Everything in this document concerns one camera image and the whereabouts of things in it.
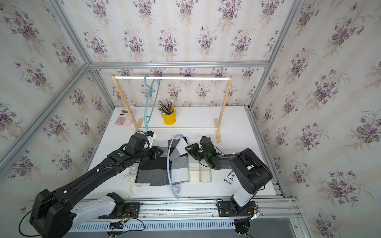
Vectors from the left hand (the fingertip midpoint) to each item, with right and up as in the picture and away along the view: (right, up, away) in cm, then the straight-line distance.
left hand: (166, 154), depth 78 cm
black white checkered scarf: (-8, -11, +4) cm, 14 cm away
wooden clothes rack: (-26, +16, +31) cm, 44 cm away
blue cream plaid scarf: (+12, -10, +7) cm, 18 cm away
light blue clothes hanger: (+6, -18, +1) cm, 19 cm away
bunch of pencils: (-5, +26, +26) cm, 37 cm away
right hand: (+11, 0, +11) cm, 16 cm away
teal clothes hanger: (-10, +19, 0) cm, 22 cm away
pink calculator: (-38, +19, +32) cm, 53 cm away
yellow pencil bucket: (-2, +19, +29) cm, 35 cm away
